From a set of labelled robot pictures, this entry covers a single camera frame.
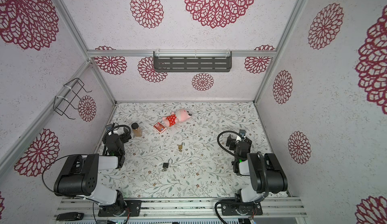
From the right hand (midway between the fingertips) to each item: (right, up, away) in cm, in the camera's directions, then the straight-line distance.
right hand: (239, 134), depth 92 cm
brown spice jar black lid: (-64, +1, +5) cm, 65 cm away
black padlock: (-44, -17, -4) cm, 48 cm away
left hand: (-75, +1, 0) cm, 75 cm away
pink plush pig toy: (-37, +12, +12) cm, 40 cm away
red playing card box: (-52, +3, +12) cm, 53 cm away
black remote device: (-82, -34, -23) cm, 92 cm away
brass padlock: (-36, -8, +4) cm, 38 cm away
